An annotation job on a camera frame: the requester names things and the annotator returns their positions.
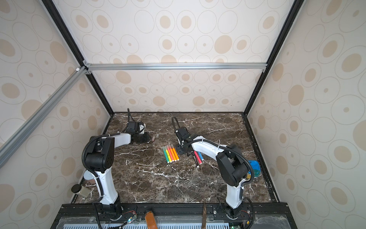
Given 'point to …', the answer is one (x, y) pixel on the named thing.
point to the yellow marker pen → (167, 152)
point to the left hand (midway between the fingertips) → (154, 135)
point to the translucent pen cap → (153, 139)
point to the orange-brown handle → (150, 220)
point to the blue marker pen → (200, 155)
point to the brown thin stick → (204, 218)
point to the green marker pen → (165, 155)
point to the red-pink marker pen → (198, 157)
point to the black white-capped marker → (194, 158)
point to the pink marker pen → (170, 153)
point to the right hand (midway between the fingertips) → (186, 148)
